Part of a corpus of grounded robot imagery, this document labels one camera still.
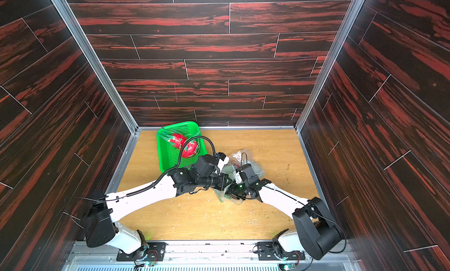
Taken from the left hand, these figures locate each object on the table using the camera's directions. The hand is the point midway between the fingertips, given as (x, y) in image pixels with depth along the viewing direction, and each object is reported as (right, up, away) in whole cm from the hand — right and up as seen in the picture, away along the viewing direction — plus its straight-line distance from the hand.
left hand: (233, 182), depth 74 cm
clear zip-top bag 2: (-4, -7, 0) cm, 8 cm away
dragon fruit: (-25, +13, +27) cm, 39 cm away
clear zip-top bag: (+5, +9, +24) cm, 27 cm away
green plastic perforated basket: (-38, +10, +32) cm, 51 cm away
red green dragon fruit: (-34, +21, +30) cm, 50 cm away
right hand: (-3, -6, +12) cm, 14 cm away
